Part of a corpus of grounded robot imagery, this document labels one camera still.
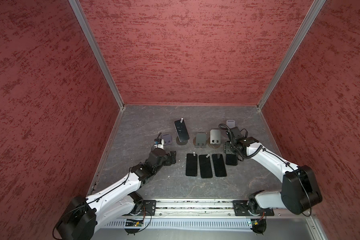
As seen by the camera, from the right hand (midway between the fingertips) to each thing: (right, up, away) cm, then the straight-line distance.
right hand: (230, 151), depth 88 cm
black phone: (+1, -5, 0) cm, 5 cm away
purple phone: (-30, +12, +7) cm, 33 cm away
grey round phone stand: (-29, +3, +11) cm, 31 cm away
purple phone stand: (+4, +17, +12) cm, 21 cm away
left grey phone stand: (-39, +7, +11) cm, 41 cm away
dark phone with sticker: (-23, -9, +2) cm, 25 cm away
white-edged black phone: (-6, -9, +2) cm, 11 cm away
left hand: (-37, -1, -4) cm, 37 cm away
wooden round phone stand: (-17, +5, +12) cm, 22 cm away
